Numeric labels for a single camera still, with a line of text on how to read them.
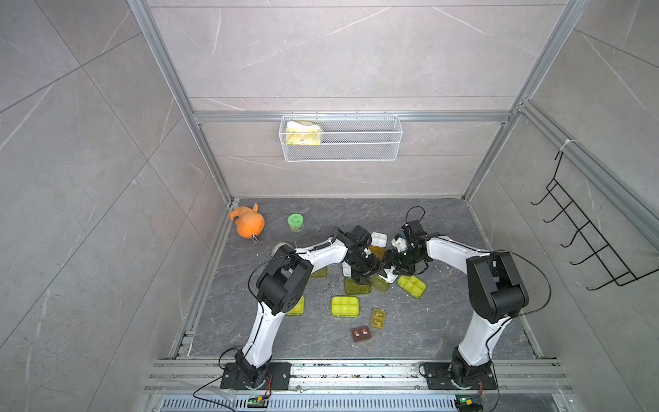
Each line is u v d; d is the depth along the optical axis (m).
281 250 0.56
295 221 1.07
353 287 0.91
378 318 0.84
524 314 0.50
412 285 0.90
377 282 0.93
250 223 1.01
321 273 0.95
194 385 0.73
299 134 0.87
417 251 0.73
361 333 0.80
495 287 0.50
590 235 0.67
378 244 1.04
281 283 0.55
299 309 0.86
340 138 1.01
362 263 0.82
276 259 0.56
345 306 0.86
